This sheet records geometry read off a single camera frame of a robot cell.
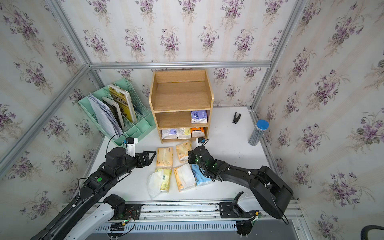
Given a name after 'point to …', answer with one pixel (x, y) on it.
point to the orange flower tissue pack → (184, 176)
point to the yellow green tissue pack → (166, 179)
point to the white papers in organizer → (106, 118)
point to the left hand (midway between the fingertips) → (152, 154)
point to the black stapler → (235, 119)
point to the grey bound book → (117, 110)
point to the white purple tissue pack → (169, 133)
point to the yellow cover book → (122, 98)
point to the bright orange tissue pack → (198, 132)
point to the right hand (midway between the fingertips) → (189, 152)
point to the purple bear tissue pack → (200, 116)
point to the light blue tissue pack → (200, 179)
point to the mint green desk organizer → (144, 123)
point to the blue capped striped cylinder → (256, 135)
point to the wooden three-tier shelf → (182, 101)
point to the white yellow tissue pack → (183, 133)
